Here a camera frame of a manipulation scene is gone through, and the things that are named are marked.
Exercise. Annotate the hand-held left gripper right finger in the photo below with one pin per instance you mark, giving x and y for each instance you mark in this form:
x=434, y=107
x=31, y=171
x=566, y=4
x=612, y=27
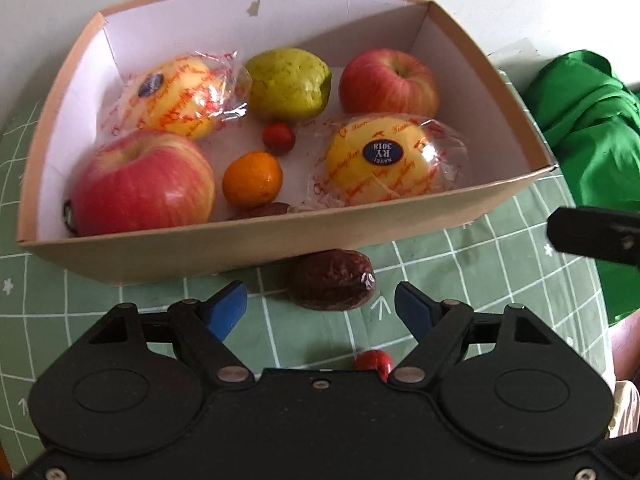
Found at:
x=415, y=310

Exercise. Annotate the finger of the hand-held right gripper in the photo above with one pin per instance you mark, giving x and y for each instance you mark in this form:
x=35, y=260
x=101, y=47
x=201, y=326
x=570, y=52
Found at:
x=590, y=232

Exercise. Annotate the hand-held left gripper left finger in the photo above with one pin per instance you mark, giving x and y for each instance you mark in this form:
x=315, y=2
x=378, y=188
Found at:
x=227, y=310

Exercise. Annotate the plastic-wrapped dark date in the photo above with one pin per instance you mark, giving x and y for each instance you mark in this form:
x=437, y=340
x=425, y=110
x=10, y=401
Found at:
x=330, y=280

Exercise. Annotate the cardboard box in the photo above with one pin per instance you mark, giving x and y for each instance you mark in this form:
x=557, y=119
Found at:
x=150, y=255

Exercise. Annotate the dark brown date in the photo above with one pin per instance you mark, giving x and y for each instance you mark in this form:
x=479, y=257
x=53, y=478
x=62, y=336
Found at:
x=262, y=210

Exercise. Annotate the small tangerine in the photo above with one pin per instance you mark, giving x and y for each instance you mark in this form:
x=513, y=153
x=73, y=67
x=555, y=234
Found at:
x=252, y=180

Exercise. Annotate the plastic-wrapped orange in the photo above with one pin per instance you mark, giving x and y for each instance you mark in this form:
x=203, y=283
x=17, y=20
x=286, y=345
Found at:
x=380, y=170
x=185, y=95

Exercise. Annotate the red apple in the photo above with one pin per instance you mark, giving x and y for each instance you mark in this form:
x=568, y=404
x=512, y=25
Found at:
x=140, y=185
x=385, y=85

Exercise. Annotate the red cherry tomato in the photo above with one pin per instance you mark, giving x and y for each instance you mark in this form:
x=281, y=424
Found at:
x=278, y=137
x=372, y=361

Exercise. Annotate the green pear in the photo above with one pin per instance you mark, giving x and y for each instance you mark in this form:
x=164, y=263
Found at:
x=285, y=85

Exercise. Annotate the green cloth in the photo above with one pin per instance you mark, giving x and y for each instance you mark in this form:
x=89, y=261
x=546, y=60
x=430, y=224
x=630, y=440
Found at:
x=590, y=125

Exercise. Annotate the pale pink cloth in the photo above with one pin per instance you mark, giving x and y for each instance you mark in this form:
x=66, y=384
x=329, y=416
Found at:
x=625, y=405

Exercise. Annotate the green checkered tablecloth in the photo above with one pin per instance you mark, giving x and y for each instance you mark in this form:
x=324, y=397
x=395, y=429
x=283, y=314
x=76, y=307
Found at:
x=50, y=300

